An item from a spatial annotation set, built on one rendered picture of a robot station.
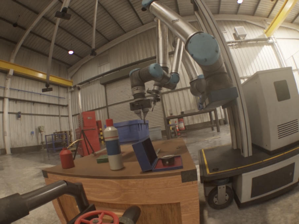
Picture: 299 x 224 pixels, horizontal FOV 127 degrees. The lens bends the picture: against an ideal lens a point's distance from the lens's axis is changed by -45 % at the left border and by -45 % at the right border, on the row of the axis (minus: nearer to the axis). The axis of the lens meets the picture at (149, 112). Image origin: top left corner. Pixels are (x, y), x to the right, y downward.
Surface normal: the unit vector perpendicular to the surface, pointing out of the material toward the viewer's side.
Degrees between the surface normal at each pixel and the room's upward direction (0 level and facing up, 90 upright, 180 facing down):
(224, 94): 90
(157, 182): 90
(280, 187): 90
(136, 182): 90
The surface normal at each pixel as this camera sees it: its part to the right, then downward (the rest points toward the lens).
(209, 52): -0.53, 0.07
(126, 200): -0.19, -0.07
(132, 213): 0.57, -0.82
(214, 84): -0.70, -0.30
